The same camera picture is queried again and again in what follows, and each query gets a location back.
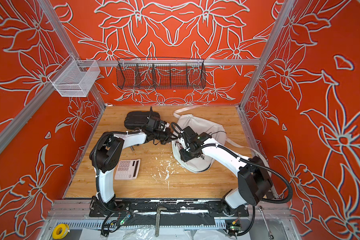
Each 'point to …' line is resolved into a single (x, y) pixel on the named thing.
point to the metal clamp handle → (157, 219)
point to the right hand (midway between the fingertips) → (182, 156)
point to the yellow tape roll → (60, 231)
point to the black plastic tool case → (135, 119)
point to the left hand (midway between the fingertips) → (178, 136)
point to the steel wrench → (271, 236)
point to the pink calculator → (127, 169)
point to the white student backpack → (183, 120)
